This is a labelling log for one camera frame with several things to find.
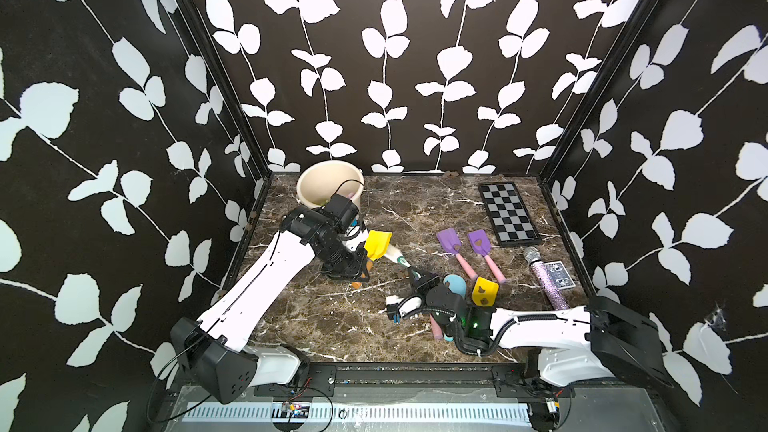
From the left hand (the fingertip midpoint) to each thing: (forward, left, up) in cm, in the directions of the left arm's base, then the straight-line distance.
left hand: (366, 275), depth 70 cm
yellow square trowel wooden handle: (+9, -2, -3) cm, 10 cm away
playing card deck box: (+7, -60, -20) cm, 63 cm away
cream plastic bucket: (+35, +17, -4) cm, 39 cm away
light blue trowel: (+5, -27, -20) cm, 34 cm away
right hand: (+6, -12, -4) cm, 14 cm away
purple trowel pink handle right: (+20, -38, -21) cm, 48 cm away
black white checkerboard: (+28, -50, -18) cm, 60 cm away
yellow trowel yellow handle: (+2, -34, -20) cm, 40 cm away
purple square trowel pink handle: (+21, -27, -21) cm, 40 cm away
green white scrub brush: (+9, -7, -7) cm, 14 cm away
